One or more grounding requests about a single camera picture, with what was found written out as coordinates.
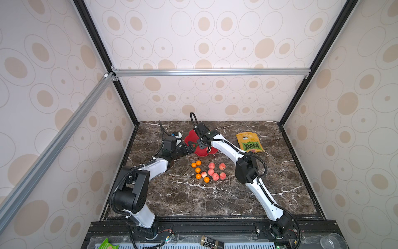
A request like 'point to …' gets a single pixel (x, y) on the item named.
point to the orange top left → (194, 165)
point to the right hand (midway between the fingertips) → (210, 140)
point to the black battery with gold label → (208, 241)
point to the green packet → (105, 245)
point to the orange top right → (198, 162)
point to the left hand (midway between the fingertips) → (196, 145)
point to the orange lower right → (206, 179)
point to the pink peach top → (211, 165)
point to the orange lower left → (198, 176)
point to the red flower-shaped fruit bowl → (192, 136)
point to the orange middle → (197, 169)
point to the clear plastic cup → (333, 240)
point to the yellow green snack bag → (249, 141)
